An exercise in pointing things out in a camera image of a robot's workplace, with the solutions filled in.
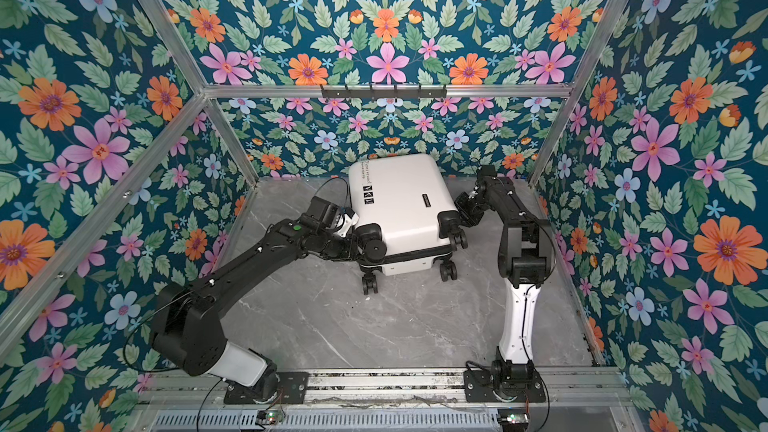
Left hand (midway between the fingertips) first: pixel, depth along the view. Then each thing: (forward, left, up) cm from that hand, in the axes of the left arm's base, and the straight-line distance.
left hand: (370, 248), depth 79 cm
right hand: (+18, -26, -10) cm, 34 cm away
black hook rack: (+45, -6, +19) cm, 49 cm away
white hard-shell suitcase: (+6, -11, +4) cm, 13 cm away
